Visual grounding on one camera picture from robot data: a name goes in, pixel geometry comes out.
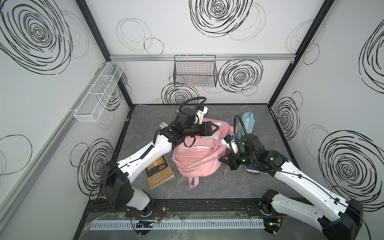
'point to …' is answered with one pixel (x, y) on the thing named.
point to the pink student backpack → (196, 156)
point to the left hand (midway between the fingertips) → (217, 128)
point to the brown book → (159, 172)
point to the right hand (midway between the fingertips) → (219, 160)
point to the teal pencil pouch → (249, 120)
